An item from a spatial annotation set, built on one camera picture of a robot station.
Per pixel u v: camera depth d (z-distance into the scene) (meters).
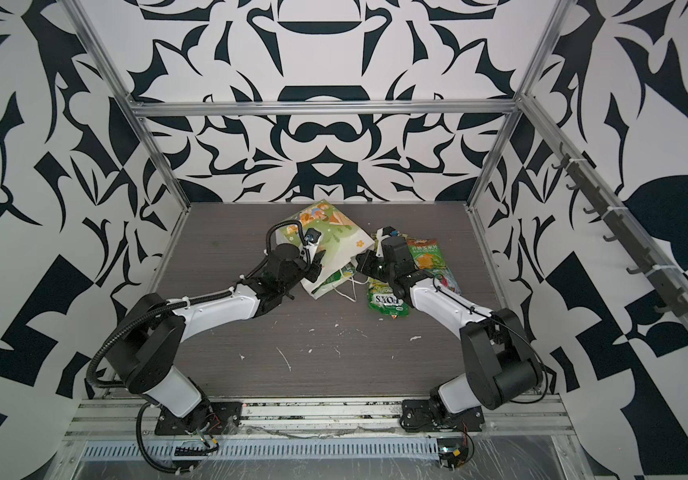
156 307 0.48
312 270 0.79
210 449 0.71
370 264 0.79
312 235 0.74
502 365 0.43
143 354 0.45
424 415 0.75
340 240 0.96
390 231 0.81
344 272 0.92
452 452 0.71
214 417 0.73
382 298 0.92
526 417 0.76
